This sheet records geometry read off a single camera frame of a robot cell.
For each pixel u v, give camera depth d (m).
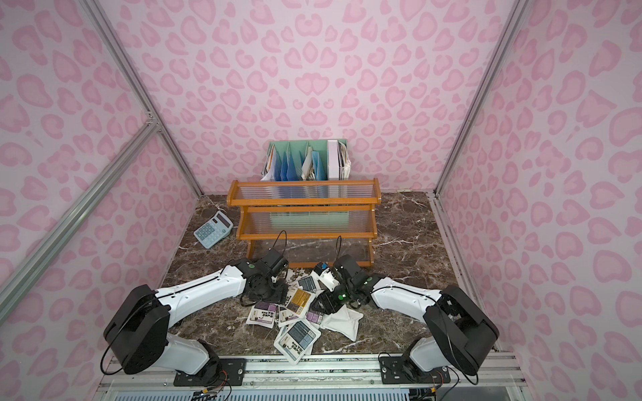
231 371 0.73
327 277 0.76
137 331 0.42
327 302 0.72
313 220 1.04
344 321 0.80
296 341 0.77
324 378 0.72
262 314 0.84
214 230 1.04
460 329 0.43
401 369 0.65
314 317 0.83
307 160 0.97
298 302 0.84
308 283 0.90
